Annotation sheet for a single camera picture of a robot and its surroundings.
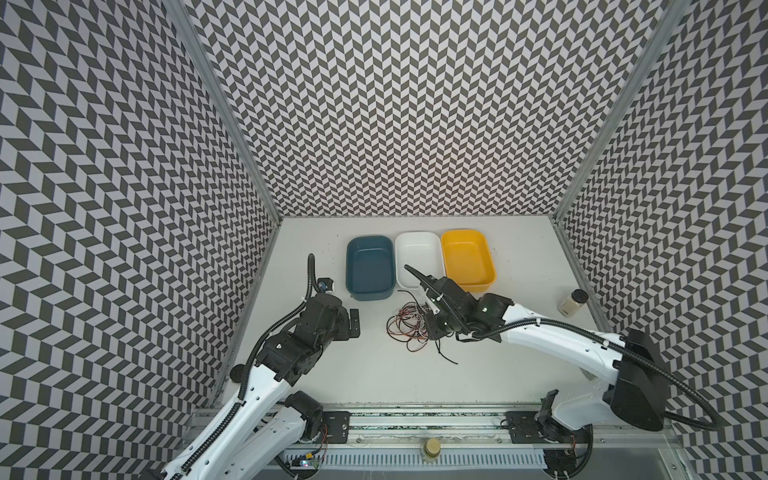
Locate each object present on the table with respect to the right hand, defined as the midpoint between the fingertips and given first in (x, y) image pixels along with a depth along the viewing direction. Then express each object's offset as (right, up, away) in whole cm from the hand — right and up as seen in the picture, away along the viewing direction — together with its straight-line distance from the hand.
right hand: (426, 318), depth 79 cm
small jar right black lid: (+43, +2, +8) cm, 44 cm away
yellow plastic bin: (+17, +14, +26) cm, 35 cm away
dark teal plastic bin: (-17, +14, +22) cm, 31 cm away
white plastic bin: (+1, +17, +28) cm, 33 cm away
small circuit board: (-29, -30, -13) cm, 43 cm away
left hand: (-22, +2, -3) cm, 22 cm away
